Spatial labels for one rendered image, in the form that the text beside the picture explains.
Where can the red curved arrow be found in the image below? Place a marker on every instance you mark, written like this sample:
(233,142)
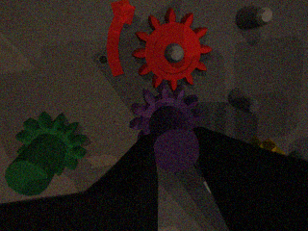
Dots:
(123,13)

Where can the grey flat board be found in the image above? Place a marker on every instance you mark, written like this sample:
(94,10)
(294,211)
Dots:
(256,82)

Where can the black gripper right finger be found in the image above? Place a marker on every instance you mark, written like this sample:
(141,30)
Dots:
(255,189)

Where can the green gear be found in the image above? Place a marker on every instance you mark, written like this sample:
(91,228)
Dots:
(49,146)

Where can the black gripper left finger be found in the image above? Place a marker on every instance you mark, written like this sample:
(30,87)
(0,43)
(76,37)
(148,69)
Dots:
(125,198)

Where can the red gear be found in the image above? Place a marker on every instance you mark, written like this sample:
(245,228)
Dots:
(163,35)

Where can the yellow gear with black stripe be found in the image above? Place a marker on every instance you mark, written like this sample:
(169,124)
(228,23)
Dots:
(267,144)

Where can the purple gear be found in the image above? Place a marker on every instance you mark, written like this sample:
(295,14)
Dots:
(169,119)

